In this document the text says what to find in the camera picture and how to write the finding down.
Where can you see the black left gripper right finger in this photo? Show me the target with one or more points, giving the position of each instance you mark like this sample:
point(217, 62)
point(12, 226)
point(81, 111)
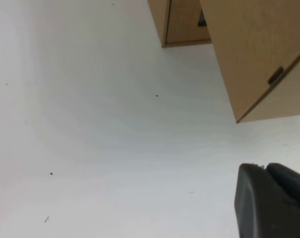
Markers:
point(287, 179)

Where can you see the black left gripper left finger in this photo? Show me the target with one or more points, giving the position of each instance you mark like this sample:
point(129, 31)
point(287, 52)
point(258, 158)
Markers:
point(263, 209)

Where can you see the cardboard drawer box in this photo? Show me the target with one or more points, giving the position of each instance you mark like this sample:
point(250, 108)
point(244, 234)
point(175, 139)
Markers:
point(179, 22)
point(257, 45)

